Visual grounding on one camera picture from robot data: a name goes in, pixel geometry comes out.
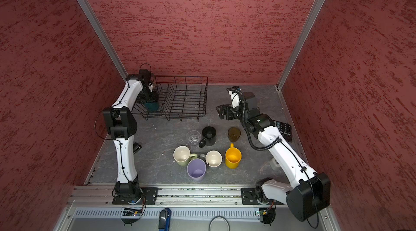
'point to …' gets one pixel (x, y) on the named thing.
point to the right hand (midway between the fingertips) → (224, 109)
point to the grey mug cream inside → (213, 158)
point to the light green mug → (182, 154)
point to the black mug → (209, 133)
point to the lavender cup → (196, 168)
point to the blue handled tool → (164, 219)
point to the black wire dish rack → (180, 96)
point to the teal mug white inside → (151, 106)
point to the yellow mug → (233, 156)
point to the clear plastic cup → (193, 139)
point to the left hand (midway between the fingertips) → (150, 104)
